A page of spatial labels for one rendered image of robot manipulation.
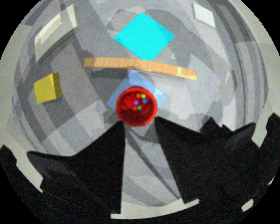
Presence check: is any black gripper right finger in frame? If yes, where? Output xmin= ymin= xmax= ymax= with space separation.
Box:
xmin=155 ymin=115 xmax=256 ymax=204

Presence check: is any cream flat box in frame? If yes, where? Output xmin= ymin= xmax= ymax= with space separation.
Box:
xmin=35 ymin=4 xmax=82 ymax=64

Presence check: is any tan flat bar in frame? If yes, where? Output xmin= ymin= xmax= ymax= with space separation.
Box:
xmin=84 ymin=58 xmax=197 ymax=80

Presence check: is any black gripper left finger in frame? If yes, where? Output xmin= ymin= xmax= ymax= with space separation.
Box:
xmin=27 ymin=120 xmax=127 ymax=215

